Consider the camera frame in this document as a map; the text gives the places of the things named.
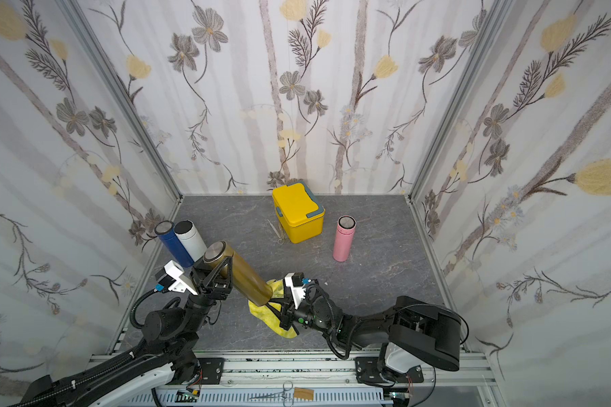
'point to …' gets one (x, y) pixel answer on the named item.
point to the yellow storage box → (299, 212)
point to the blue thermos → (165, 230)
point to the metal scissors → (287, 402)
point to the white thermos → (187, 234)
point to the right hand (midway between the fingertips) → (266, 305)
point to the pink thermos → (344, 232)
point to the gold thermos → (247, 279)
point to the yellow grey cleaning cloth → (264, 315)
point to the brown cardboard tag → (304, 393)
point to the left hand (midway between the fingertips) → (223, 255)
